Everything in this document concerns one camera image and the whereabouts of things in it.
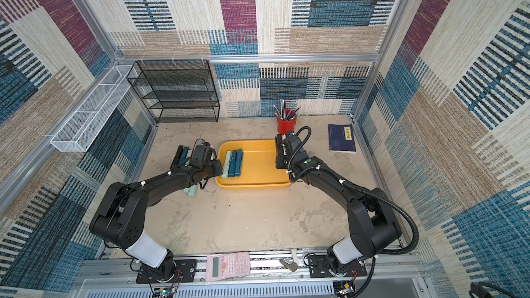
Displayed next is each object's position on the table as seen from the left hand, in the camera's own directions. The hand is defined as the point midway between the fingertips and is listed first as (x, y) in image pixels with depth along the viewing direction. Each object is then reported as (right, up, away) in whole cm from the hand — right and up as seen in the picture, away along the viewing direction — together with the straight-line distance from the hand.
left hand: (221, 166), depth 95 cm
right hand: (+28, +4, -5) cm, 28 cm away
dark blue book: (+60, +12, +16) cm, 63 cm away
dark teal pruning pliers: (+7, +1, +4) cm, 9 cm away
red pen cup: (+30, +19, +18) cm, 40 cm away
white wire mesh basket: (-43, +19, -20) cm, 51 cm away
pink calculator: (+6, -32, -21) cm, 39 cm away
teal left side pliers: (-20, +4, +7) cm, 22 cm away
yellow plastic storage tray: (+17, -1, +4) cm, 18 cm away
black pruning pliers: (+26, +11, -3) cm, 28 cm away
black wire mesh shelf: (-26, +37, +14) cm, 48 cm away
